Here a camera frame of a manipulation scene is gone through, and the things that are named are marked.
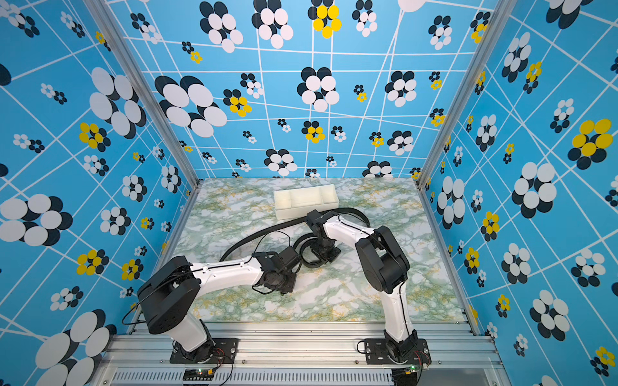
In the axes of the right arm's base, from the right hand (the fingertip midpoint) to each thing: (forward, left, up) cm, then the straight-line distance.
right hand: (321, 258), depth 94 cm
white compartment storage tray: (+29, +11, +1) cm, 31 cm away
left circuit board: (-38, +37, -2) cm, 53 cm away
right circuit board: (-38, -25, -1) cm, 45 cm away
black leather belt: (+18, +8, +2) cm, 20 cm away
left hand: (-11, +10, +1) cm, 15 cm away
